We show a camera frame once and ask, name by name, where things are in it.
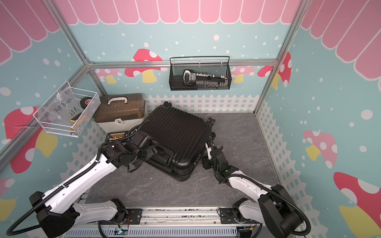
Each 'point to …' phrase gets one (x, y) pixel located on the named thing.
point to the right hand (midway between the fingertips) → (205, 155)
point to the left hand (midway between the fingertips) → (151, 155)
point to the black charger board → (111, 136)
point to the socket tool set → (205, 80)
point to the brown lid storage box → (120, 112)
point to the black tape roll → (85, 101)
